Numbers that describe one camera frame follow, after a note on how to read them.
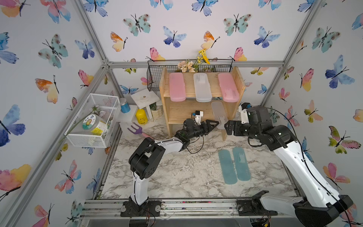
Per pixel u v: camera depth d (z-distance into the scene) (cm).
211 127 76
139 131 104
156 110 105
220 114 87
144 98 96
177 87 70
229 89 67
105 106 79
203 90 68
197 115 82
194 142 78
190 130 72
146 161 50
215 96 68
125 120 93
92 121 63
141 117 102
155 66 93
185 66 82
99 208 76
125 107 94
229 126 62
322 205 37
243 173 85
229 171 87
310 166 41
